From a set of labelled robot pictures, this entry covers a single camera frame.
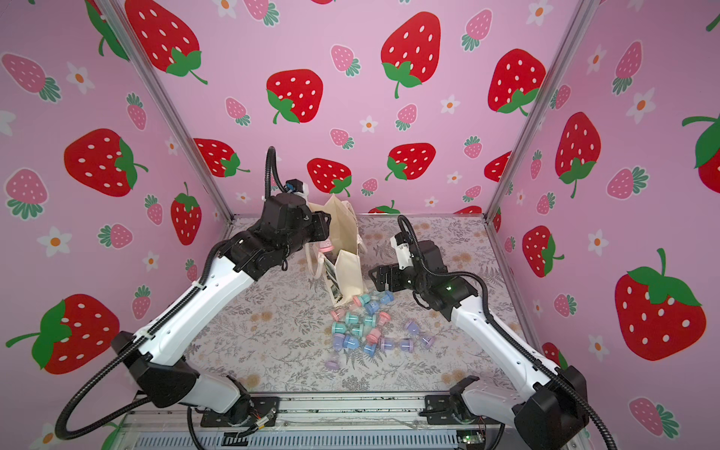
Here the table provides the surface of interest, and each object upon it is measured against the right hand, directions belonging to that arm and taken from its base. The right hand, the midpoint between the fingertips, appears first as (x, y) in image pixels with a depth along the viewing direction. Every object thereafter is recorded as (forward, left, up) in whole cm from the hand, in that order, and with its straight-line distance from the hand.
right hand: (378, 272), depth 76 cm
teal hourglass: (-8, +12, -20) cm, 25 cm away
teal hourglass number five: (+2, +5, -20) cm, 21 cm away
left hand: (+8, +14, +14) cm, 21 cm away
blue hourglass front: (-14, +1, -20) cm, 25 cm away
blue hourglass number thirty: (-12, +8, -20) cm, 25 cm away
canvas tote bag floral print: (+3, +12, +1) cm, 12 cm away
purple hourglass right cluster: (-12, -10, -20) cm, 25 cm away
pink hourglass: (+1, +14, +9) cm, 17 cm away
